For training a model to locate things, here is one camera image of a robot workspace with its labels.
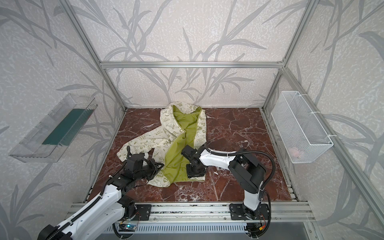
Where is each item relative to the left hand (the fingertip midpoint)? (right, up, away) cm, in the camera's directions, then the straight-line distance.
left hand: (167, 160), depth 82 cm
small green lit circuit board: (-15, -29, -11) cm, 35 cm away
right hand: (+13, -8, +5) cm, 16 cm away
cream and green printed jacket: (+5, +18, +23) cm, 29 cm away
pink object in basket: (+65, +6, -9) cm, 66 cm away
